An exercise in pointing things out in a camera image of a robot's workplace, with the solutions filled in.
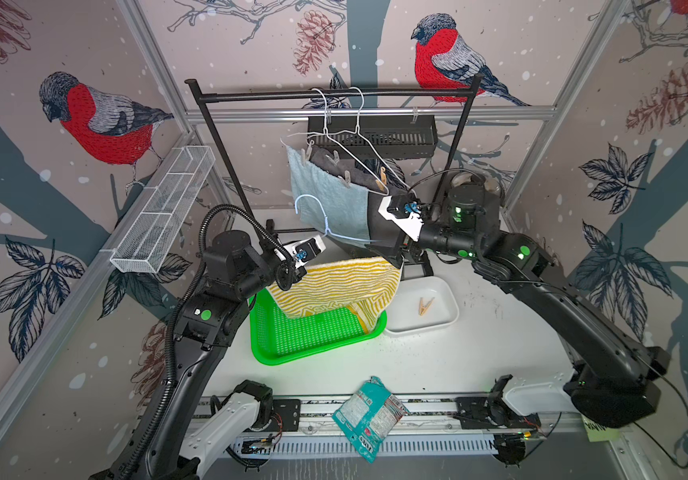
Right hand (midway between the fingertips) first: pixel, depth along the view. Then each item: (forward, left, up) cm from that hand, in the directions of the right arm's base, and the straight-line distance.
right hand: (379, 217), depth 59 cm
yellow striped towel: (-2, +1, -24) cm, 24 cm away
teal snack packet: (-29, +1, -39) cm, 49 cm away
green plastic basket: (-10, +29, -44) cm, 53 cm away
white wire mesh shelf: (+12, +57, -11) cm, 60 cm away
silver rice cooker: (+38, -42, -25) cm, 62 cm away
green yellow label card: (-30, -54, -42) cm, 75 cm away
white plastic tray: (-1, -10, -44) cm, 45 cm away
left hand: (-1, +14, -3) cm, 14 cm away
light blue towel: (+21, +14, -17) cm, 30 cm away
